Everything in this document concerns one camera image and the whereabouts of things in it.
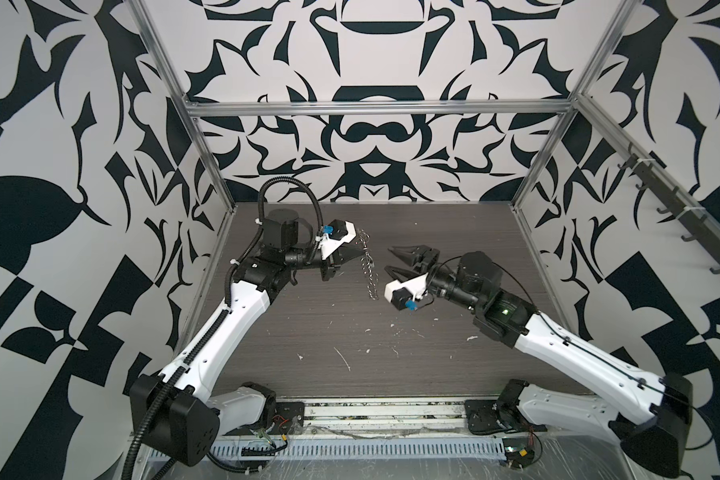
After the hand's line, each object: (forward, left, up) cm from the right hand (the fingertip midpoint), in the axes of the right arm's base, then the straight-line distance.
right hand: (398, 245), depth 64 cm
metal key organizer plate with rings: (-1, +7, -6) cm, 9 cm away
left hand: (+3, +8, -3) cm, 9 cm away
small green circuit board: (-33, -28, -37) cm, 57 cm away
